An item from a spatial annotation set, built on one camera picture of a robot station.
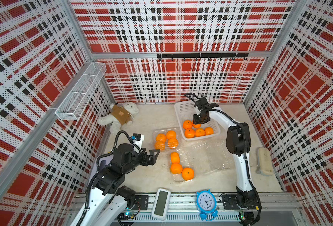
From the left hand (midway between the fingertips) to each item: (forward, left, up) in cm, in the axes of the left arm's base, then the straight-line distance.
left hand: (154, 150), depth 71 cm
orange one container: (+28, -20, -16) cm, 38 cm away
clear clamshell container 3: (+6, -34, -20) cm, 40 cm away
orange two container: (+20, -21, -16) cm, 33 cm away
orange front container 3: (-4, -11, -15) cm, 19 cm away
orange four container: (+21, -34, -15) cm, 43 cm away
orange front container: (+26, -26, -15) cm, 40 cm away
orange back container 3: (+11, -1, -16) cm, 20 cm away
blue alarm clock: (-21, -27, -18) cm, 39 cm away
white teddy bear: (+34, +30, -14) cm, 48 cm away
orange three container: (+22, -28, -17) cm, 39 cm away
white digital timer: (-22, -3, -16) cm, 27 cm away
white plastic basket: (+43, -19, -18) cm, 50 cm away
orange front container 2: (+2, -11, -15) cm, 19 cm away
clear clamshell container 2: (0, -16, -21) cm, 26 cm away
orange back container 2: (+19, -8, -15) cm, 26 cm away
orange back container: (+17, -1, -15) cm, 23 cm away
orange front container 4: (-7, -18, -16) cm, 25 cm away
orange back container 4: (+12, -9, -15) cm, 21 cm away
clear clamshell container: (+16, -5, -18) cm, 25 cm away
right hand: (+30, -27, -14) cm, 43 cm away
